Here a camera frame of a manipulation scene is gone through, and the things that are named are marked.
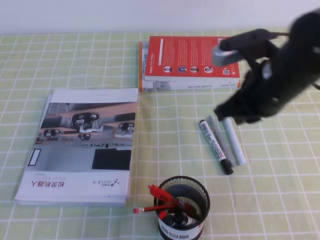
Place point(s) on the red clip pen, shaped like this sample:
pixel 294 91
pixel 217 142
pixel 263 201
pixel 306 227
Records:
pixel 162 195

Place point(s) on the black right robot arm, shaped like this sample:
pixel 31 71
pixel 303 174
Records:
pixel 300 56

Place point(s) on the white pen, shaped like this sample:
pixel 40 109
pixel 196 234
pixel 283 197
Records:
pixel 235 144

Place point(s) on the white black whiteboard marker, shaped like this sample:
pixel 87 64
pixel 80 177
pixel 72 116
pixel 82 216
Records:
pixel 224 162

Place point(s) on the red pencil with eraser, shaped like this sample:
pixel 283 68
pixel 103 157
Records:
pixel 139 210

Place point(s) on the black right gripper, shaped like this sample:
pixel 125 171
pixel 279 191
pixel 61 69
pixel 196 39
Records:
pixel 260 96

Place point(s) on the red cover book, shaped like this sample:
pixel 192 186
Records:
pixel 174 58

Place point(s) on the black mesh pen holder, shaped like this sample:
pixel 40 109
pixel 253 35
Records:
pixel 177 224

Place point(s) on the orange spine bottom book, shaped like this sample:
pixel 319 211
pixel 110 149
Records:
pixel 161 85

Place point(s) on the white robot brochure stack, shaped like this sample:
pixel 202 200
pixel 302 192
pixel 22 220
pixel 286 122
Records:
pixel 83 149

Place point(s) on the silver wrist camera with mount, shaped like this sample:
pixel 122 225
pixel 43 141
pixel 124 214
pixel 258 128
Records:
pixel 249 46

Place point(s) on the grey pen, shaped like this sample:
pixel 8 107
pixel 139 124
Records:
pixel 220 140

